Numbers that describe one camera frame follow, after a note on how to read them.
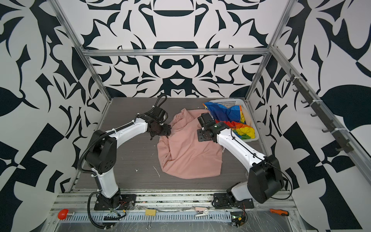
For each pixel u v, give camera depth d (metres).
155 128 0.71
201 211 0.70
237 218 0.71
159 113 0.75
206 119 0.65
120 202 0.73
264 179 0.42
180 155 0.85
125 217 0.70
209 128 0.60
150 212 0.71
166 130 0.84
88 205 0.69
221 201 0.74
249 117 0.96
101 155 0.49
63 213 0.69
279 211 0.71
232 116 1.01
